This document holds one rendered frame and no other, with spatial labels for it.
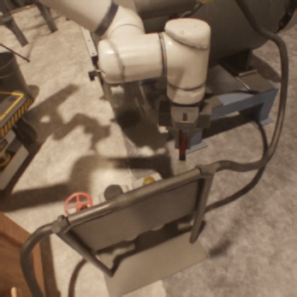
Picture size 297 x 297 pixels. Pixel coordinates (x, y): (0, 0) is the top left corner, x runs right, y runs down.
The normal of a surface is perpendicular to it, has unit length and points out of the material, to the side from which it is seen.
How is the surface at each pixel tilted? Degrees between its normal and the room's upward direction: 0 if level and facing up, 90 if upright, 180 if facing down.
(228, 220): 0
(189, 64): 90
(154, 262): 0
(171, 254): 0
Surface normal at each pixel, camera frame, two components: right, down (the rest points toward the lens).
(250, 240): -0.07, -0.64
